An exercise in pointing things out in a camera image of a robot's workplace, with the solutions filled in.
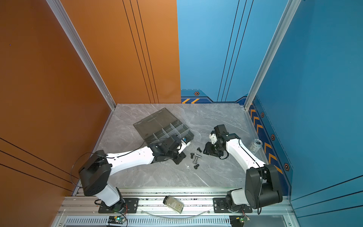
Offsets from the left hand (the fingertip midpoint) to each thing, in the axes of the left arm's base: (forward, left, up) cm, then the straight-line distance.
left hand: (185, 153), depth 84 cm
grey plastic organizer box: (+26, +19, -7) cm, 33 cm away
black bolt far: (+7, -9, -7) cm, 13 cm away
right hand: (+1, -13, 0) cm, 13 cm away
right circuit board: (-32, -27, -8) cm, 43 cm away
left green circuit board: (-32, +34, -9) cm, 48 cm away
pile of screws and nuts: (-2, -6, -7) cm, 10 cm away
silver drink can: (+3, -41, +7) cm, 42 cm away
